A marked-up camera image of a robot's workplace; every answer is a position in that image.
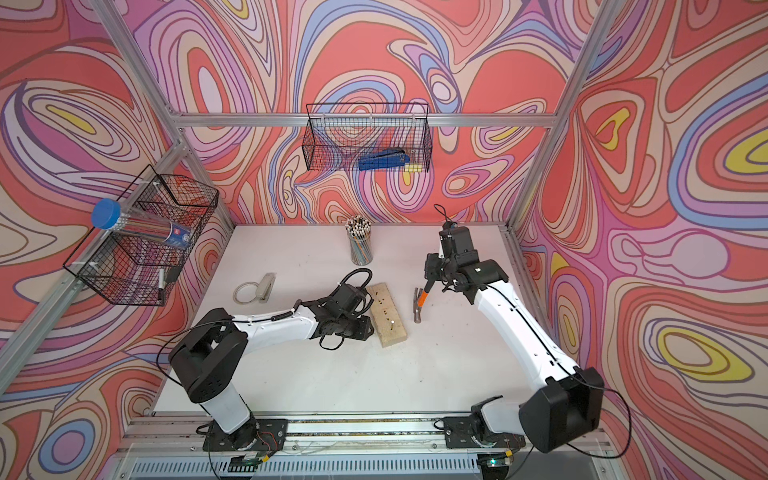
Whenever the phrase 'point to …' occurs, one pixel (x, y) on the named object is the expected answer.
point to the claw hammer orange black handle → (420, 297)
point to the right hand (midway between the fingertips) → (434, 271)
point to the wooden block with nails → (387, 320)
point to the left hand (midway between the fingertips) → (375, 331)
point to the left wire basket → (119, 265)
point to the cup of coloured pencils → (359, 231)
